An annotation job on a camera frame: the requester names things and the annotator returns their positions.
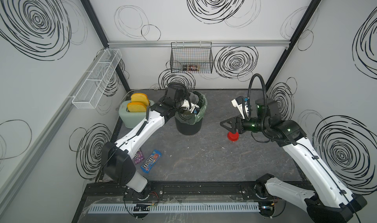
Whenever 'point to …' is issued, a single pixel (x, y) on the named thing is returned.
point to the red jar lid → (233, 137)
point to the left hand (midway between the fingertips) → (181, 90)
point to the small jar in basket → (193, 68)
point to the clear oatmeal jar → (193, 98)
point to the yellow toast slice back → (140, 97)
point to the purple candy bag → (138, 156)
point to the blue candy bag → (151, 161)
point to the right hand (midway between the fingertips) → (225, 123)
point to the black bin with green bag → (192, 125)
